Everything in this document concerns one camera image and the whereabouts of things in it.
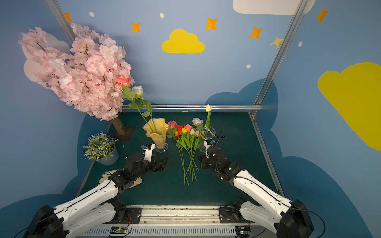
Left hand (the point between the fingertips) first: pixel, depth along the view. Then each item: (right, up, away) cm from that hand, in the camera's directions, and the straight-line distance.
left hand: (162, 154), depth 81 cm
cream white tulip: (+27, +27, +7) cm, 38 cm away
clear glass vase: (+29, +11, +12) cm, 33 cm away
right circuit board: (+42, -37, -9) cm, 56 cm away
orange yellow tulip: (+8, +4, +20) cm, 22 cm away
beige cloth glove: (-19, -4, -22) cm, 29 cm away
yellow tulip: (+11, +13, +23) cm, 28 cm away
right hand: (+22, 0, 0) cm, 22 cm away
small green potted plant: (-34, +4, 0) cm, 35 cm away
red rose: (+7, +15, +26) cm, 30 cm away
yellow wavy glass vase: (-5, +14, +10) cm, 18 cm away
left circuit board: (-20, -36, -9) cm, 42 cm away
